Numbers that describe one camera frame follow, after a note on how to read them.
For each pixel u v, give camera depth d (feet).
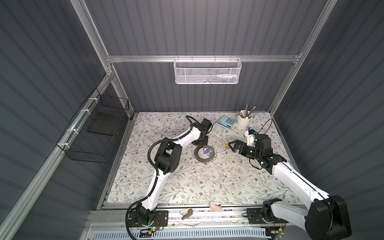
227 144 2.68
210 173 2.93
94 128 2.42
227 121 3.67
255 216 2.42
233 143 2.49
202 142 2.94
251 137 2.49
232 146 2.53
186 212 2.42
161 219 2.37
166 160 2.00
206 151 3.24
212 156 3.15
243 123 3.54
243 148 2.40
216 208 2.47
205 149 3.24
